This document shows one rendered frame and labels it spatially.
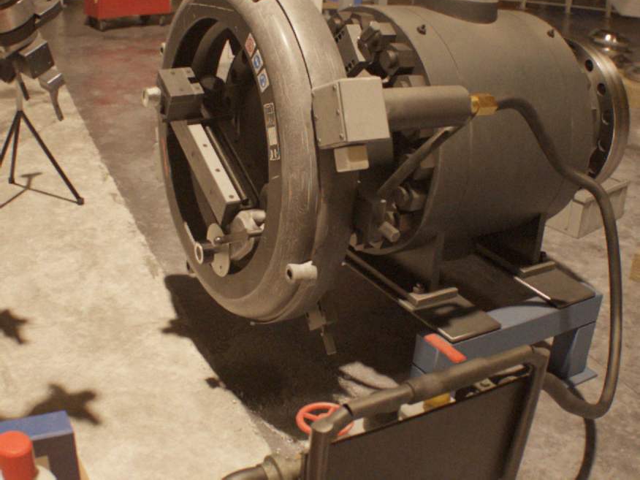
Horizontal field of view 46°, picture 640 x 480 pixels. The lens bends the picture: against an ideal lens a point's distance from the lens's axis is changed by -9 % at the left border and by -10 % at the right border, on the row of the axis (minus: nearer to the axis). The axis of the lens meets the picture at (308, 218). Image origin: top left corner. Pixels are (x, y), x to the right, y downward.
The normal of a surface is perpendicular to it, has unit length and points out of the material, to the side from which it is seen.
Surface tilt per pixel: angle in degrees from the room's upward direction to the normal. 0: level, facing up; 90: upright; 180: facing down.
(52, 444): 95
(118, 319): 0
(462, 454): 90
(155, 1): 90
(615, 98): 64
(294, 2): 30
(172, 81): 25
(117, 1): 90
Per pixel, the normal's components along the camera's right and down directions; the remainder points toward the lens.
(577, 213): -0.75, 0.21
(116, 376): 0.06, -0.92
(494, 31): 0.28, -0.66
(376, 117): 0.48, -0.03
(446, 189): 0.48, 0.52
